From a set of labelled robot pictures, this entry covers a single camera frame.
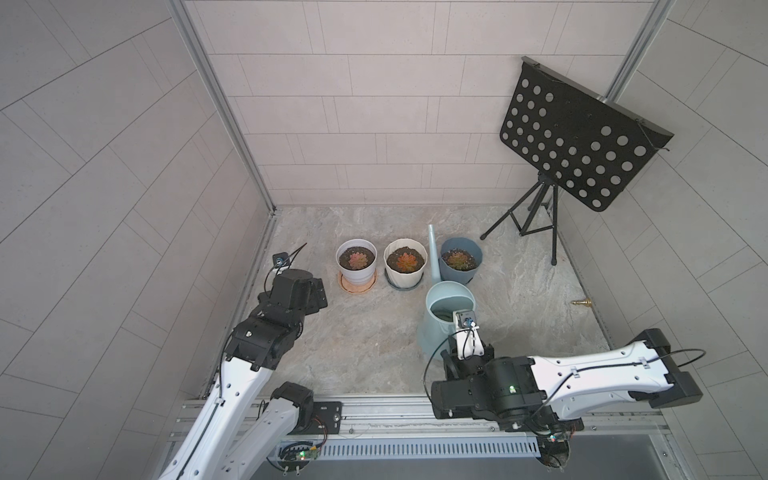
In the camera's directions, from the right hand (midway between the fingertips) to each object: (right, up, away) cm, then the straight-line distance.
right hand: (449, 351), depth 68 cm
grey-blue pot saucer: (-10, +10, +25) cm, 28 cm away
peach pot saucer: (-25, +9, +25) cm, 37 cm away
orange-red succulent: (-9, +18, +21) cm, 29 cm away
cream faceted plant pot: (-13, +22, +25) cm, 36 cm away
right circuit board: (+24, -24, 0) cm, 34 cm away
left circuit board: (-35, -22, -3) cm, 42 cm away
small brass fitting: (+45, +6, +21) cm, 50 cm away
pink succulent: (-24, +19, +23) cm, 38 cm away
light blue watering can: (-2, +13, -2) cm, 13 cm away
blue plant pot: (+3, +15, +20) cm, 25 cm away
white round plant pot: (-28, +22, +25) cm, 44 cm away
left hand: (-35, +15, +5) cm, 38 cm away
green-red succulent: (+7, +18, +24) cm, 31 cm away
